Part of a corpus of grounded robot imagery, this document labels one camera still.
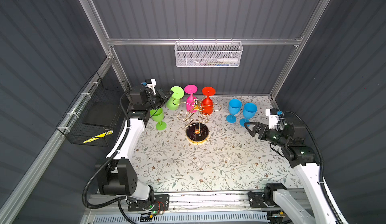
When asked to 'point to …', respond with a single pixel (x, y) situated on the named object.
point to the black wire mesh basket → (95, 112)
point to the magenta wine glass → (190, 89)
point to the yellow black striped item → (101, 135)
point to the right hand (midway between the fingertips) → (252, 126)
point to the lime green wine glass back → (173, 101)
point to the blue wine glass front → (234, 106)
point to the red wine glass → (207, 103)
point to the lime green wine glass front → (158, 115)
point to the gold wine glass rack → (197, 131)
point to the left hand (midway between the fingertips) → (173, 91)
